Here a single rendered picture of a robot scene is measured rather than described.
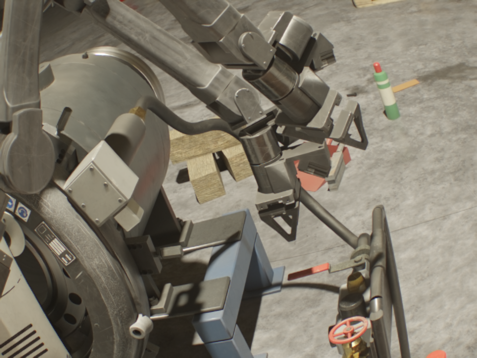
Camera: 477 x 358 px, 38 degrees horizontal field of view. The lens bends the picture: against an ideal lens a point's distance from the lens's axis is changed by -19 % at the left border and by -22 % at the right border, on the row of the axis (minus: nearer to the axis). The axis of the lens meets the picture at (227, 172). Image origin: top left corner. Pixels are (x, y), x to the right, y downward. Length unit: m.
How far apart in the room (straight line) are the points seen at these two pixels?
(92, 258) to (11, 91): 0.69
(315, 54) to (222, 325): 0.96
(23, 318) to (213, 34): 0.48
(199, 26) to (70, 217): 0.58
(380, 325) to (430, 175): 1.58
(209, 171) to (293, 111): 2.00
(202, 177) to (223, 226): 0.80
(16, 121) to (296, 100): 0.44
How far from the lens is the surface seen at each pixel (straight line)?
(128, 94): 2.14
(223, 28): 1.04
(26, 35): 0.89
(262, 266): 2.42
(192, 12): 1.02
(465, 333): 1.92
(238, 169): 3.20
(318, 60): 1.16
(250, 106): 1.38
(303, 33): 1.13
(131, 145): 1.59
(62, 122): 1.53
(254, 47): 1.06
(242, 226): 2.30
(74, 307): 1.77
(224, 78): 1.38
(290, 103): 1.13
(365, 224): 2.60
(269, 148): 1.39
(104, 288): 1.53
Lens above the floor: 1.27
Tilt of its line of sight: 22 degrees down
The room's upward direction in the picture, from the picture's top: 22 degrees counter-clockwise
